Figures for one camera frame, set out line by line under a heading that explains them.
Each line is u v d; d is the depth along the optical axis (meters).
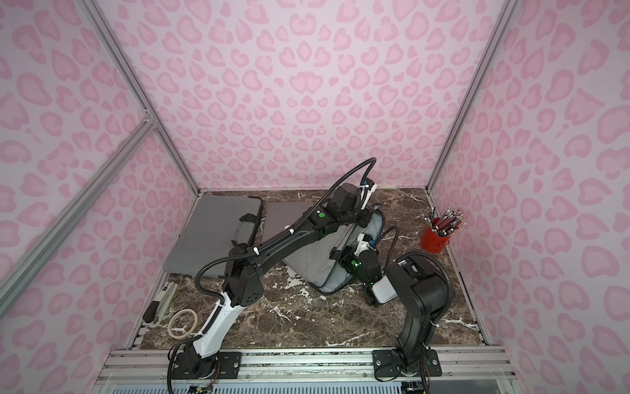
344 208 0.65
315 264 0.84
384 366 0.73
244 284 0.56
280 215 1.16
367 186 0.70
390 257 0.73
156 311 0.80
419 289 0.49
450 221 0.88
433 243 0.93
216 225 1.06
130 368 0.75
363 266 0.72
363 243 0.86
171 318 0.82
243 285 0.55
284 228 0.61
